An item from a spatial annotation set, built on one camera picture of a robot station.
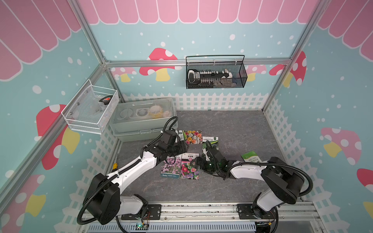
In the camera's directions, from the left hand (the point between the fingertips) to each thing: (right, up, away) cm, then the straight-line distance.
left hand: (186, 149), depth 83 cm
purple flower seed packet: (-9, -12, +7) cm, 17 cm away
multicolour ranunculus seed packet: (+5, +5, +22) cm, 23 cm away
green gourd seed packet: (+18, +4, +20) cm, 27 cm away
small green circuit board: (-23, -36, -11) cm, 44 cm away
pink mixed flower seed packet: (+1, -15, +6) cm, 16 cm away
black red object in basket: (-43, +28, -4) cm, 52 cm away
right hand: (+5, -10, +3) cm, 12 cm away
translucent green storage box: (-29, +18, +12) cm, 36 cm away
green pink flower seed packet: (+42, -7, +11) cm, 44 cm away
